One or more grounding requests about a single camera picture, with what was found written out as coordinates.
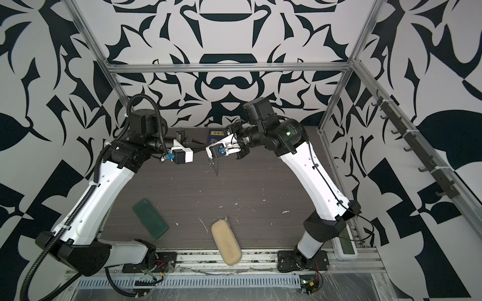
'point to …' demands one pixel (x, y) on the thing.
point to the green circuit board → (309, 283)
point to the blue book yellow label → (214, 135)
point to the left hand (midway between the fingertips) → (211, 137)
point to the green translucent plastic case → (151, 219)
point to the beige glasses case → (226, 242)
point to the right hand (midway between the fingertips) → (215, 135)
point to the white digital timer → (344, 246)
